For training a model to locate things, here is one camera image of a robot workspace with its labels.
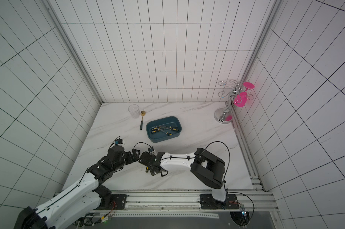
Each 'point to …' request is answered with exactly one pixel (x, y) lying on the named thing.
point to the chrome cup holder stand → (235, 94)
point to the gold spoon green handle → (142, 113)
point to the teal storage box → (159, 136)
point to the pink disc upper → (248, 85)
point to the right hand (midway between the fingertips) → (153, 170)
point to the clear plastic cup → (134, 110)
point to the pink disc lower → (240, 99)
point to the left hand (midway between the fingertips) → (132, 156)
